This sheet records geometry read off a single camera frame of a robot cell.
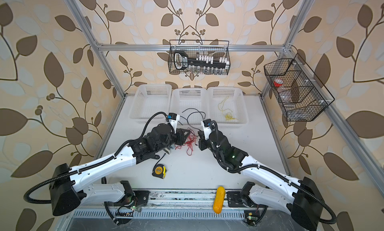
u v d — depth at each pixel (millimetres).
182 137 642
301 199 394
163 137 559
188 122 741
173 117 652
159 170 807
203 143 662
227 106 1120
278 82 805
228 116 1056
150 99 1192
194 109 1118
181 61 845
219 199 708
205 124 642
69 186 397
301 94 732
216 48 910
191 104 1155
